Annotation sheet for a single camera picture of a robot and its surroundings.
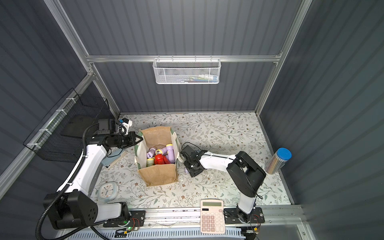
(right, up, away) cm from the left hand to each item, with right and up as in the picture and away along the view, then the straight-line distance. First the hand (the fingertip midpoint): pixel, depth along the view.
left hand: (142, 139), depth 79 cm
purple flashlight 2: (+23, -19, +8) cm, 31 cm away
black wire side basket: (-36, +2, -8) cm, 37 cm away
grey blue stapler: (-8, -6, -12) cm, 16 cm away
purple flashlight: (+9, -8, +12) cm, 17 cm away
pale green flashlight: (+2, -14, +6) cm, 15 cm away
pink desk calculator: (+37, -37, -6) cm, 53 cm away
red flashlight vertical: (+8, -12, +6) cm, 15 cm away
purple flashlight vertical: (+2, -9, +7) cm, 12 cm away
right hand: (+23, -18, +10) cm, 31 cm away
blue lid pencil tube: (+71, -11, -2) cm, 72 cm away
